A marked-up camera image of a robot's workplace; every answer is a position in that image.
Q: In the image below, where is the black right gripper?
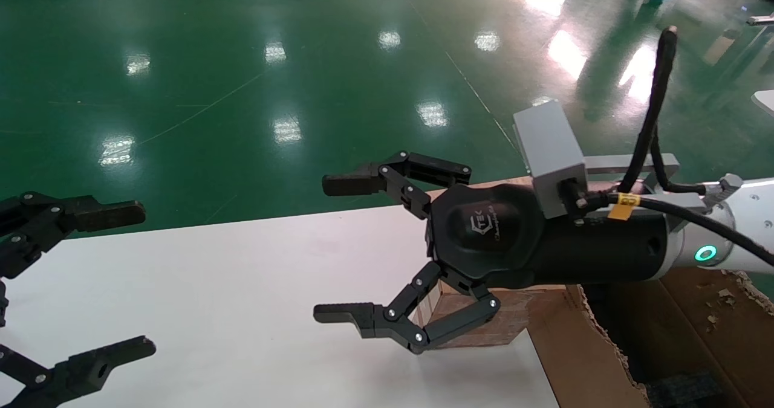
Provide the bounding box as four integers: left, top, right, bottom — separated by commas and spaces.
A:
313, 151, 684, 355

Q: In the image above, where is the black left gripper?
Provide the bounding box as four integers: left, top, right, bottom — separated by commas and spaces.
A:
0, 192, 157, 408

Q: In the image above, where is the big open cardboard box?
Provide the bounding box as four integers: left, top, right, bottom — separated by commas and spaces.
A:
526, 268, 774, 408

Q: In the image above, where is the wooden board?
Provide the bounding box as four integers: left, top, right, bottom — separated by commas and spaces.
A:
426, 177, 534, 203

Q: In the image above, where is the black foam pad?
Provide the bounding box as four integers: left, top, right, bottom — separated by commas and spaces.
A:
646, 372, 726, 408

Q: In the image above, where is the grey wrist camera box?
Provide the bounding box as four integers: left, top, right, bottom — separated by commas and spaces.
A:
513, 100, 588, 219

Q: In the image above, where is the yellow cable tag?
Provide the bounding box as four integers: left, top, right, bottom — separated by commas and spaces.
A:
608, 193, 640, 220

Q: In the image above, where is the black camera cable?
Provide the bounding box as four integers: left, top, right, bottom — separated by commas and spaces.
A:
559, 181, 774, 270

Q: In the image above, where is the black braided cable loop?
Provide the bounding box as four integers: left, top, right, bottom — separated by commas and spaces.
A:
617, 26, 708, 194

